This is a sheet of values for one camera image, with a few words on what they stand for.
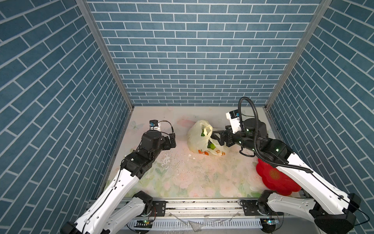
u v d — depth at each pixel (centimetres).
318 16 74
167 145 64
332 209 40
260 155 46
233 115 56
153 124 61
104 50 86
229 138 57
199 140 73
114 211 44
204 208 75
